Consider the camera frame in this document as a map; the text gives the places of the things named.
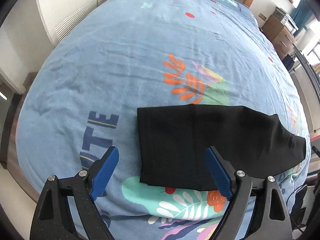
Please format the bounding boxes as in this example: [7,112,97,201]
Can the black pants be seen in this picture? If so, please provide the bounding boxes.
[137,105,306,191]

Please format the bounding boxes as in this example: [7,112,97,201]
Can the wooden drawer cabinet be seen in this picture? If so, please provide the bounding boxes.
[262,15,296,60]

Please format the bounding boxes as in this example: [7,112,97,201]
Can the blue patterned bed sheet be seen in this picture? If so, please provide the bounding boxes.
[16,0,310,239]

